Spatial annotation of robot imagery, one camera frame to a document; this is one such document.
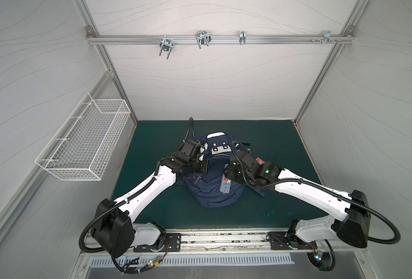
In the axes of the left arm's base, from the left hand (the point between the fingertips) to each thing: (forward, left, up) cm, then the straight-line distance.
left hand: (208, 166), depth 79 cm
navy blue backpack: (+17, -7, -10) cm, 21 cm away
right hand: (-3, -8, +1) cm, 8 cm away
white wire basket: (-1, +51, +15) cm, 53 cm away
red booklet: (+14, -31, -17) cm, 38 cm away
